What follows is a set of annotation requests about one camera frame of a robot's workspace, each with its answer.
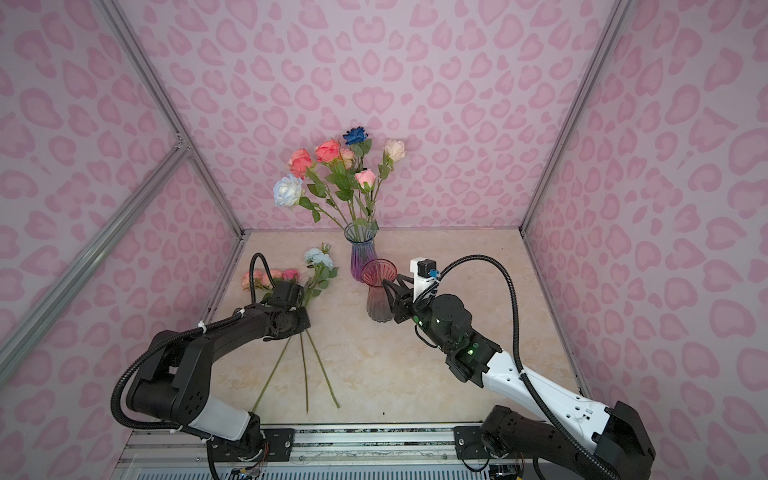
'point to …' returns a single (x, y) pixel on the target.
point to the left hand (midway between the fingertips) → (304, 318)
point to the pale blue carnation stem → (321, 262)
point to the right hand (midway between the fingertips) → (388, 279)
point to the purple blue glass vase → (363, 249)
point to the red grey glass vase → (380, 308)
